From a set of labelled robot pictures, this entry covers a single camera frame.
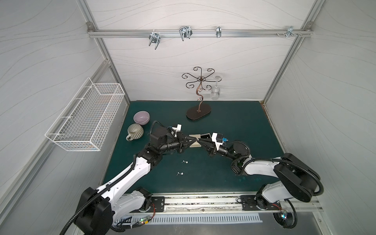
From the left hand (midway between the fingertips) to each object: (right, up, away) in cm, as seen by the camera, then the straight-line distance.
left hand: (197, 140), depth 68 cm
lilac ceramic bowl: (-40, +10, +38) cm, 56 cm away
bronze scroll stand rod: (+5, +24, +36) cm, 43 cm away
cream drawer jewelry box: (0, -3, +3) cm, 4 cm away
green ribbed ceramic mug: (-42, +1, +32) cm, 53 cm away
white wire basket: (-54, +8, 0) cm, 55 cm away
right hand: (+1, 0, +4) cm, 4 cm away
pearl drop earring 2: (-9, -22, +15) cm, 28 cm away
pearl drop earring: (-6, -17, +20) cm, 27 cm away
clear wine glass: (+14, +29, +27) cm, 42 cm away
